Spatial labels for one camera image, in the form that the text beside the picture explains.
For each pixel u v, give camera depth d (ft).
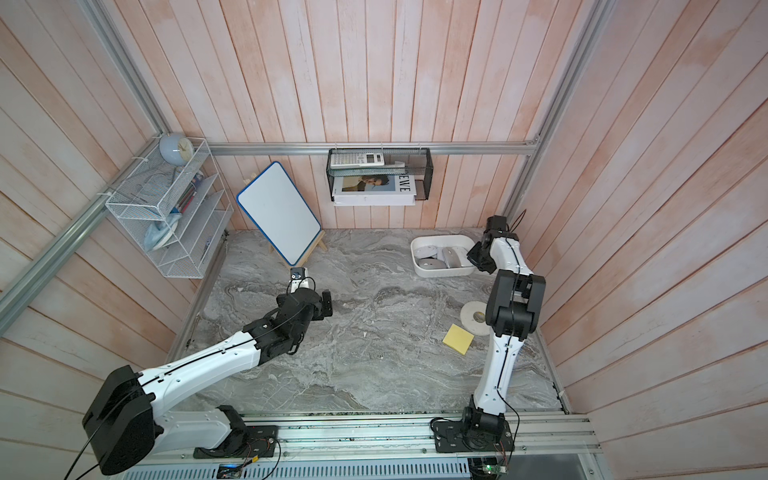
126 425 1.28
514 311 1.98
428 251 3.62
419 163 3.22
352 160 2.96
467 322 3.13
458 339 2.98
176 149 2.63
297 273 2.29
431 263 3.42
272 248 3.07
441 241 3.75
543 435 2.46
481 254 2.96
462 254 3.60
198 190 3.04
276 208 3.39
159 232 2.66
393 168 2.91
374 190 3.04
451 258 3.52
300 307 1.94
